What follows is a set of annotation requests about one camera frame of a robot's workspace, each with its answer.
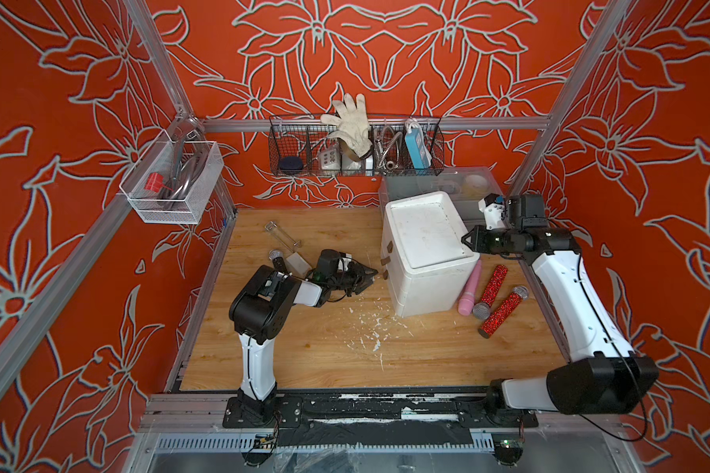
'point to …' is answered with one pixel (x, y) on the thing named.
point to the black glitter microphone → (278, 261)
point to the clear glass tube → (282, 236)
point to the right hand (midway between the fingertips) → (459, 235)
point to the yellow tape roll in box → (474, 186)
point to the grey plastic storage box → (396, 187)
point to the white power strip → (329, 160)
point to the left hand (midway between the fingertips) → (378, 274)
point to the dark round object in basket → (291, 165)
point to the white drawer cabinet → (425, 265)
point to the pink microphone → (466, 303)
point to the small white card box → (299, 265)
